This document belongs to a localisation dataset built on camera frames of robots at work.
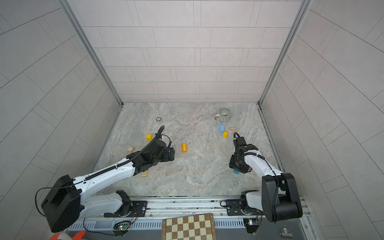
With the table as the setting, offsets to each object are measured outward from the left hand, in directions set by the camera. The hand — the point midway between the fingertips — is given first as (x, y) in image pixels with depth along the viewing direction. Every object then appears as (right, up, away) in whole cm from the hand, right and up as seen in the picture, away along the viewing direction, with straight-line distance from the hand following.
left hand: (173, 151), depth 83 cm
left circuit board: (-19, -28, -19) cm, 39 cm away
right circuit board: (+39, -30, -16) cm, 52 cm away
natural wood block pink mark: (+37, +11, +16) cm, 42 cm away
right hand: (+34, -10, +3) cm, 36 cm away
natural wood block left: (-28, -1, +8) cm, 29 cm away
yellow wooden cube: (-18, +6, +11) cm, 22 cm away
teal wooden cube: (+35, -10, -4) cm, 36 cm away
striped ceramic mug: (+33, +20, +24) cm, 45 cm away
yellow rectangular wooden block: (+32, +7, +13) cm, 35 cm away
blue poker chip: (-15, +17, +24) cm, 33 cm away
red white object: (-39, -28, -24) cm, 54 cm away
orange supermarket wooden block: (+5, 0, +8) cm, 9 cm away
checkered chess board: (+15, -29, -19) cm, 37 cm away
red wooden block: (+40, -7, -9) cm, 42 cm away
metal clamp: (+52, -31, -20) cm, 63 cm away
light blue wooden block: (+30, +11, +18) cm, 37 cm away
